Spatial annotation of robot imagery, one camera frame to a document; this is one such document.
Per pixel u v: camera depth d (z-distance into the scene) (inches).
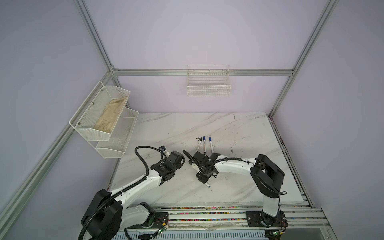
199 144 40.6
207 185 33.3
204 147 39.8
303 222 29.3
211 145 39.9
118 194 17.2
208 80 37.4
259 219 28.7
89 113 27.8
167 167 25.0
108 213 15.9
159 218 29.0
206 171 26.1
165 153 29.4
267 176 19.9
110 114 31.6
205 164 26.0
